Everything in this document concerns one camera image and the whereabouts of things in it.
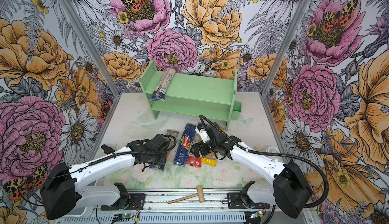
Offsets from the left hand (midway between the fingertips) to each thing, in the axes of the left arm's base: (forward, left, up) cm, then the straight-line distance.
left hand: (160, 162), depth 81 cm
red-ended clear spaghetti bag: (+2, -17, -3) cm, 17 cm away
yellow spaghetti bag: (+2, -27, -3) cm, 27 cm away
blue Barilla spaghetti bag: (+11, -13, -2) cm, 17 cm away
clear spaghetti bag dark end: (+27, -1, +25) cm, 37 cm away
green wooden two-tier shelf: (+27, -28, +21) cm, 44 cm away
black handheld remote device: (+8, +31, -2) cm, 32 cm away
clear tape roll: (+6, -61, +1) cm, 61 cm away
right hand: (+4, -21, +4) cm, 22 cm away
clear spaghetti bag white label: (-4, -2, +8) cm, 9 cm away
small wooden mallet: (-14, -21, -4) cm, 26 cm away
